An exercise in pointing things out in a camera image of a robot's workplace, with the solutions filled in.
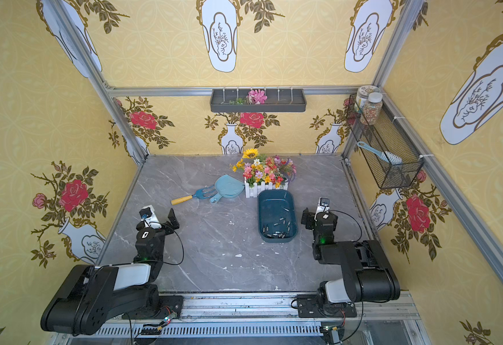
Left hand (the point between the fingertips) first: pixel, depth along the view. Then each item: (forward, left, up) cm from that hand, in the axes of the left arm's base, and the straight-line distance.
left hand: (152, 213), depth 87 cm
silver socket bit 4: (-7, -47, -8) cm, 49 cm away
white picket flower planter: (+13, -41, -4) cm, 43 cm away
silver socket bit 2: (0, -53, -8) cm, 54 cm away
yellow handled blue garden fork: (+16, -15, -10) cm, 25 cm away
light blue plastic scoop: (+20, -28, -10) cm, 36 cm away
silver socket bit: (+5, -56, -8) cm, 57 cm away
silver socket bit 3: (-2, -51, -9) cm, 52 cm away
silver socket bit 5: (-7, -52, -8) cm, 53 cm away
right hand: (+2, -71, -3) cm, 71 cm away
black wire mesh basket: (+23, -97, +20) cm, 101 cm away
